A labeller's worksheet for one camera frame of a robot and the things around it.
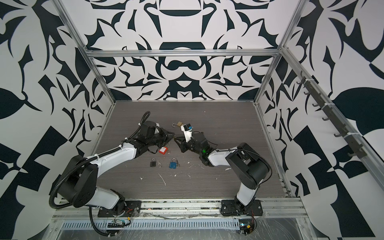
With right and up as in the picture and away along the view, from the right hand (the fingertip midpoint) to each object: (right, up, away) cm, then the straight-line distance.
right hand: (175, 138), depth 85 cm
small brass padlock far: (0, +8, +20) cm, 22 cm away
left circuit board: (-27, -39, -13) cm, 49 cm away
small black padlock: (-14, -15, +4) cm, 21 cm away
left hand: (0, +4, -1) cm, 4 cm away
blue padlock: (-1, -15, +4) cm, 16 cm away
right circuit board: (+35, -39, -14) cm, 54 cm away
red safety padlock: (-8, -8, +6) cm, 13 cm away
